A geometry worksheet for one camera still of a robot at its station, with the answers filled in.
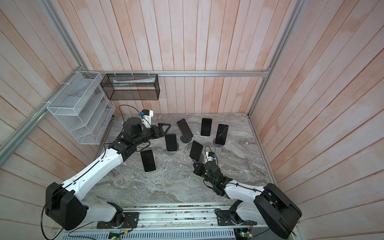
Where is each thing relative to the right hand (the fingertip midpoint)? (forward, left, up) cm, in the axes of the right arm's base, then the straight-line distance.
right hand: (192, 163), depth 86 cm
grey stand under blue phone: (+14, +11, -3) cm, 18 cm away
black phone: (+25, -9, +3) cm, 27 cm away
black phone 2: (+8, -2, +1) cm, 8 cm away
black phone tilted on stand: (+24, +6, +2) cm, 25 cm away
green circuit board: (-33, -26, -7) cm, 42 cm away
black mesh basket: (+50, +45, +18) cm, 70 cm away
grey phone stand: (+17, -18, -6) cm, 26 cm away
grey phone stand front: (+4, -5, -3) cm, 7 cm away
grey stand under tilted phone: (+19, +7, -5) cm, 21 cm away
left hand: (+9, +13, +21) cm, 26 cm away
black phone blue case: (+14, +14, +3) cm, 20 cm away
